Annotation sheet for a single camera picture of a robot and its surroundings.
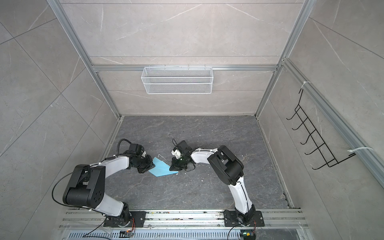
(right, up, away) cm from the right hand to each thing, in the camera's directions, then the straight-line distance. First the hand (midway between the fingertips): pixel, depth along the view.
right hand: (170, 168), depth 91 cm
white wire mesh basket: (+4, +59, +9) cm, 59 cm away
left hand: (-11, +4, +2) cm, 12 cm away
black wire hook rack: (+71, +14, -31) cm, 79 cm away
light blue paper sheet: (-6, 0, -1) cm, 6 cm away
